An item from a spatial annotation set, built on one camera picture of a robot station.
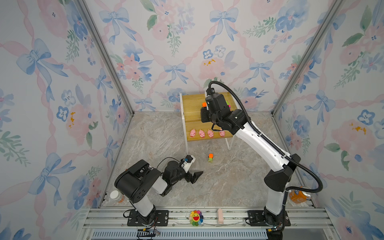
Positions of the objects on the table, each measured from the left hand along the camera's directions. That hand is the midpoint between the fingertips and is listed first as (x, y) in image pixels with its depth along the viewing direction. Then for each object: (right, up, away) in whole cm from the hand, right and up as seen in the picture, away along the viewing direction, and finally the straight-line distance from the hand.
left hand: (197, 166), depth 87 cm
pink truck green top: (+16, +35, -5) cm, 39 cm away
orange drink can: (+48, -11, -15) cm, 52 cm away
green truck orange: (+8, +4, +6) cm, 11 cm away
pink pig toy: (+7, +19, -1) cm, 20 cm away
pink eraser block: (+11, -22, -15) cm, 28 cm away
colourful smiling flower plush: (-1, -22, -14) cm, 26 cm away
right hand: (+3, +32, -12) cm, 34 cm away
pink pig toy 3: (-3, +19, -1) cm, 19 cm away
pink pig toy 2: (+2, +19, -2) cm, 19 cm away
